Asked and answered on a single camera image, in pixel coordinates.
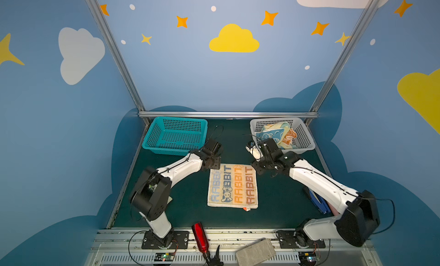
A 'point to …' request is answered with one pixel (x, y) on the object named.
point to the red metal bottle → (200, 237)
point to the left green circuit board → (164, 257)
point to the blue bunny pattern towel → (276, 135)
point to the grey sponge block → (255, 253)
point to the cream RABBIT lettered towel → (234, 186)
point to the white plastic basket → (303, 141)
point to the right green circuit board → (307, 258)
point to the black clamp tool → (215, 261)
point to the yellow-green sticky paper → (169, 199)
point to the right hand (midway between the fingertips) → (257, 159)
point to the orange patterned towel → (290, 134)
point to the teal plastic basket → (176, 136)
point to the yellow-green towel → (284, 125)
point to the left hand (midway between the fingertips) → (215, 162)
